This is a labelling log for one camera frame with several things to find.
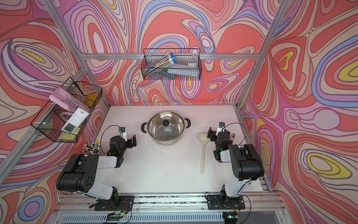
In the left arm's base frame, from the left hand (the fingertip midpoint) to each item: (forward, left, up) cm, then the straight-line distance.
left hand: (129, 135), depth 94 cm
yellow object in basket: (+7, +16, +26) cm, 32 cm away
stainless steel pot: (+2, -11, +5) cm, 13 cm away
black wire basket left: (-10, +28, +28) cm, 40 cm away
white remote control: (-9, +18, +25) cm, 32 cm away
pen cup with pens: (-16, +12, +10) cm, 22 cm away
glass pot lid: (+3, -26, +7) cm, 27 cm away
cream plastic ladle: (-1, -51, -4) cm, 52 cm away
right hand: (+3, -61, 0) cm, 61 cm away
